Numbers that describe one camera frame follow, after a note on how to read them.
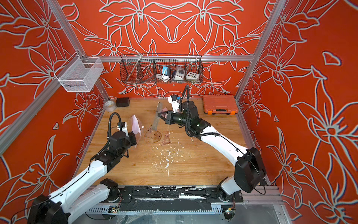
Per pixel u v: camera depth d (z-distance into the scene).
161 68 0.83
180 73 0.90
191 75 0.94
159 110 1.17
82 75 0.83
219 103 1.11
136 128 0.85
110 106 1.14
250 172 0.41
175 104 0.66
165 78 0.86
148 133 0.98
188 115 0.56
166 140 0.95
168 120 0.64
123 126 0.71
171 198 0.73
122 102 1.17
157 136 0.97
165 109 1.15
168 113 0.64
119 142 0.60
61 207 0.40
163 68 0.83
